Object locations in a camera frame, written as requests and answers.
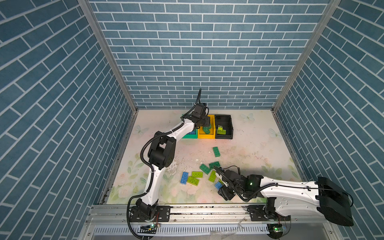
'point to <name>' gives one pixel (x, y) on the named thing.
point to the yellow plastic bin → (201, 134)
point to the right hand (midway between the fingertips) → (219, 189)
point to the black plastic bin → (225, 121)
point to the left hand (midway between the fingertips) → (207, 119)
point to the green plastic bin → (191, 136)
